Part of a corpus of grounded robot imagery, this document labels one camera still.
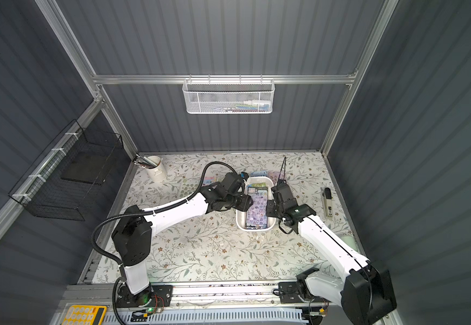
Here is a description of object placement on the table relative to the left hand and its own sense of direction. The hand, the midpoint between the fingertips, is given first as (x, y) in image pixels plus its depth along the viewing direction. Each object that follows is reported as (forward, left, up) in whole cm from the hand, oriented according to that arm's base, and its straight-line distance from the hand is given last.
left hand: (252, 204), depth 83 cm
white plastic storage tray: (-2, +5, -6) cm, 8 cm away
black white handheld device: (+10, -37, -9) cm, 40 cm away
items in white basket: (+40, +2, +21) cm, 46 cm away
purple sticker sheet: (-3, -2, -5) cm, 6 cm away
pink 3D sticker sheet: (+27, -15, -14) cm, 34 cm away
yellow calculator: (-36, +60, -13) cm, 71 cm away
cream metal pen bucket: (+22, +47, -7) cm, 53 cm away
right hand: (0, -9, -1) cm, 9 cm away
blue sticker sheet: (+28, -5, -13) cm, 31 cm away
